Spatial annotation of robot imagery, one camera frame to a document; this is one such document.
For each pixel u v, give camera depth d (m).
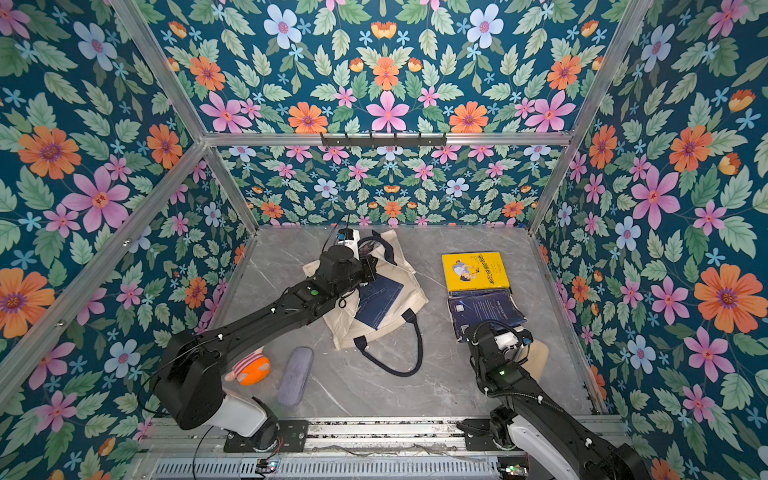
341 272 0.62
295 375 0.80
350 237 0.73
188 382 0.42
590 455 0.44
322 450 0.73
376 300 0.98
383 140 0.92
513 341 0.73
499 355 0.65
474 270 1.01
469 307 0.91
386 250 0.83
